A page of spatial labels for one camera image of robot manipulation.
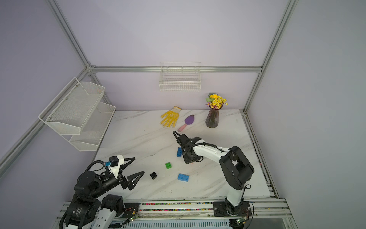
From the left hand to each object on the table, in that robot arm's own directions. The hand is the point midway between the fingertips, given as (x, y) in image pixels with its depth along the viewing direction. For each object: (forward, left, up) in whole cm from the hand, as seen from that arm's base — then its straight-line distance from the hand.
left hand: (138, 167), depth 65 cm
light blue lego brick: (+3, -20, -22) cm, 30 cm away
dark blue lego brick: (+19, -17, -21) cm, 33 cm away
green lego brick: (+10, -11, -22) cm, 26 cm away
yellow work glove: (+52, -9, -22) cm, 57 cm away
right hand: (+13, -26, -21) cm, 36 cm away
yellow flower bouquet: (+43, -41, +2) cm, 60 cm away
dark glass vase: (+42, -41, -15) cm, 61 cm away
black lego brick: (+4, -3, -21) cm, 22 cm away
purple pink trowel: (+50, -24, -24) cm, 60 cm away
